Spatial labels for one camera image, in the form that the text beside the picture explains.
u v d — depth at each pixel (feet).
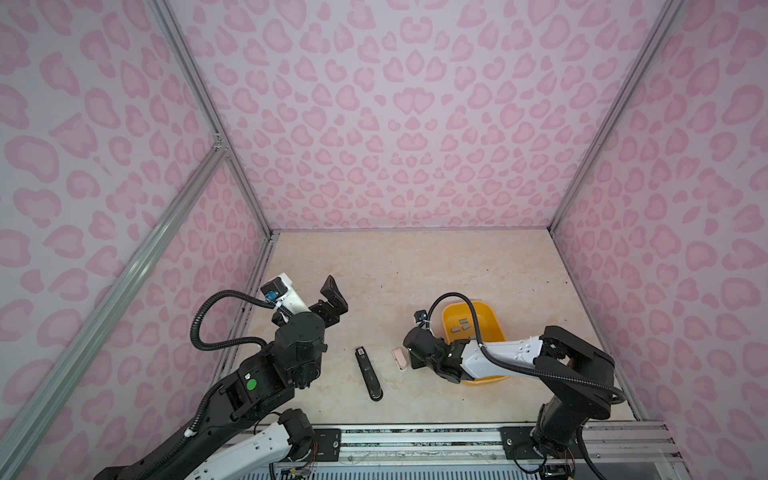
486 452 2.40
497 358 1.67
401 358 2.75
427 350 2.22
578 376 1.49
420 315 2.60
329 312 1.83
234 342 1.50
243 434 1.46
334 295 1.84
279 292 1.65
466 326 3.05
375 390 2.60
